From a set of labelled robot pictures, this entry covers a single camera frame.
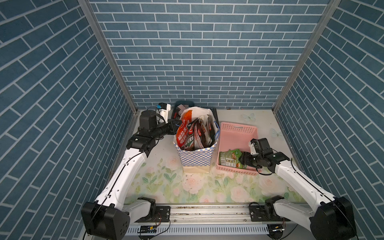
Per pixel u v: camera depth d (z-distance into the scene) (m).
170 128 0.63
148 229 0.72
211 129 0.79
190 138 0.84
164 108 0.63
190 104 1.19
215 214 0.76
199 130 0.81
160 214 0.73
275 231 0.70
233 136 1.06
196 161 0.77
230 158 0.91
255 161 0.70
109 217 0.36
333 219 0.39
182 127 0.84
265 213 0.71
